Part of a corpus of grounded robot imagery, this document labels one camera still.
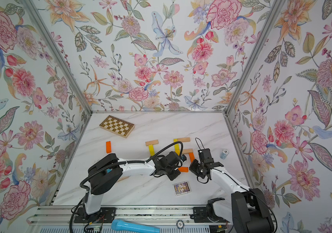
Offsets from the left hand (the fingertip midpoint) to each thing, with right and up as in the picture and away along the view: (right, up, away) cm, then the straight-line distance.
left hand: (179, 172), depth 87 cm
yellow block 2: (-4, +19, -19) cm, 27 cm away
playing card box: (0, -7, -6) cm, 9 cm away
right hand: (+7, +4, +2) cm, 8 cm away
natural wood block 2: (+5, +18, +15) cm, 24 cm away
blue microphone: (-31, -18, -19) cm, 41 cm away
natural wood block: (-18, +17, +15) cm, 28 cm away
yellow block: (-18, +12, +13) cm, 26 cm away
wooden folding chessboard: (-45, +27, +20) cm, 56 cm away
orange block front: (+3, +2, 0) cm, 3 cm away
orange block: (-48, +13, +13) cm, 51 cm away
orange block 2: (+9, +8, +8) cm, 14 cm away
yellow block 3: (-2, +15, -9) cm, 17 cm away
